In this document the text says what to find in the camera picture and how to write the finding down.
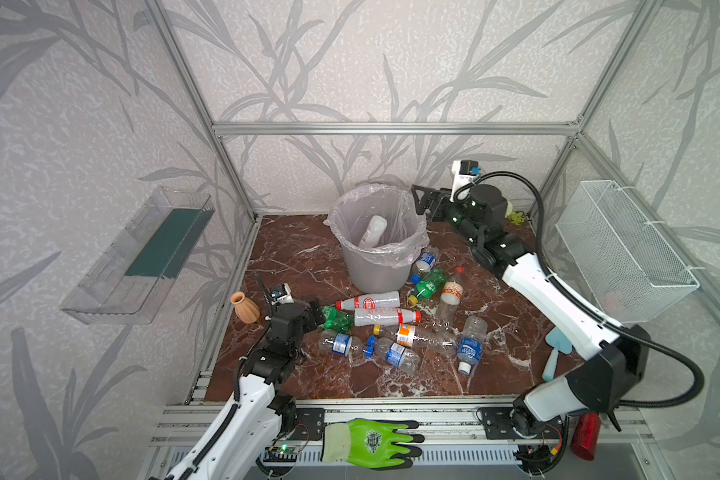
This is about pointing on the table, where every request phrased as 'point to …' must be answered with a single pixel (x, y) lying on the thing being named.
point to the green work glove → (371, 443)
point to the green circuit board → (282, 453)
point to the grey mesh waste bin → (367, 273)
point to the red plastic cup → (586, 435)
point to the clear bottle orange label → (426, 340)
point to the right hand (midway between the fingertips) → (429, 180)
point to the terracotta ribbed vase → (246, 309)
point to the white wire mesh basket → (631, 268)
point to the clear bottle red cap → (450, 299)
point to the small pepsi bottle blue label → (425, 262)
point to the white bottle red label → (385, 316)
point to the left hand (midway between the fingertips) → (310, 296)
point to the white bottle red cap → (370, 301)
